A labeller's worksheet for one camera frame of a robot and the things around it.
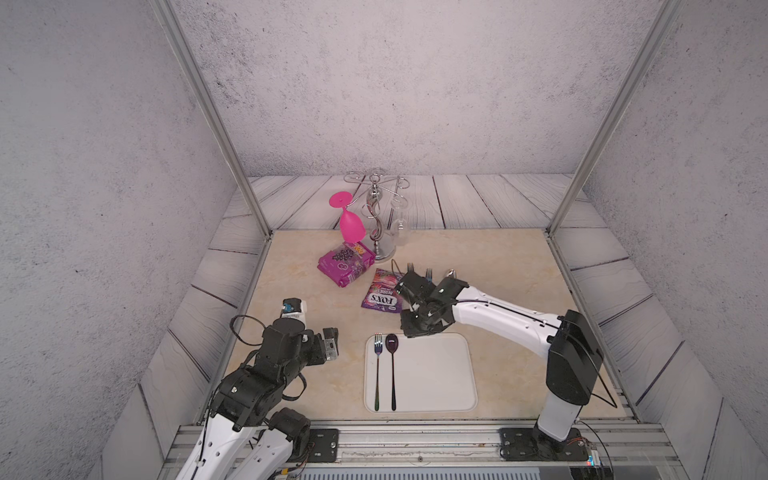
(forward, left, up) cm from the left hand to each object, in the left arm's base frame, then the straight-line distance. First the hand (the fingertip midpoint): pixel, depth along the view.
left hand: (326, 333), depth 72 cm
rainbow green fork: (+5, -12, -19) cm, 23 cm away
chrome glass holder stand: (+43, -12, +10) cm, 46 cm away
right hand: (+5, -20, -9) cm, 23 cm away
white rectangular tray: (-3, -27, -19) cm, 33 cm away
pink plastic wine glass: (+40, -3, -2) cm, 40 cm away
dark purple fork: (+34, -23, -18) cm, 44 cm away
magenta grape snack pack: (+34, 0, -14) cm, 36 cm away
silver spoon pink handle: (+30, -37, -16) cm, 51 cm away
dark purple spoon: (+5, -16, -18) cm, 24 cm away
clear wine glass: (+38, -19, -3) cm, 42 cm away
